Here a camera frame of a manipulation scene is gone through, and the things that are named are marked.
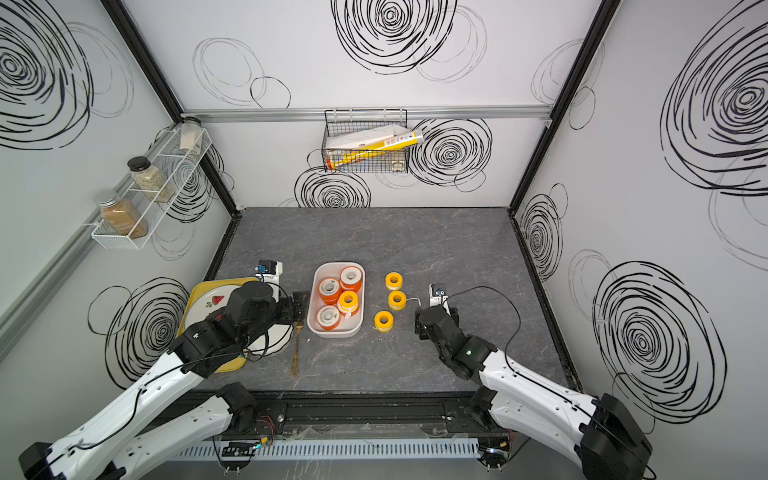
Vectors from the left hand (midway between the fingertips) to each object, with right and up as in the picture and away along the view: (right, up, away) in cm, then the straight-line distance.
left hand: (295, 293), depth 73 cm
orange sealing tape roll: (+11, 0, +22) cm, 24 cm away
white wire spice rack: (-44, +36, +21) cm, 61 cm away
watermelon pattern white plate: (-34, -6, +21) cm, 40 cm away
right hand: (+34, -7, +9) cm, 36 cm away
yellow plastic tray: (-39, -3, +23) cm, 46 cm away
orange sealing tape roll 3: (+5, -10, +16) cm, 20 cm away
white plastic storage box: (+12, -13, +15) cm, 23 cm away
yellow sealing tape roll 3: (+26, -6, +20) cm, 33 cm away
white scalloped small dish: (-1, -8, -13) cm, 15 cm away
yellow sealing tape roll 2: (+25, -1, +24) cm, 35 cm away
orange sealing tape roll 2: (+5, -3, +18) cm, 19 cm away
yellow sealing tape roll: (+11, -6, +17) cm, 21 cm away
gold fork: (-3, -23, +9) cm, 24 cm away
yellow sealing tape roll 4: (+22, -12, +16) cm, 29 cm away
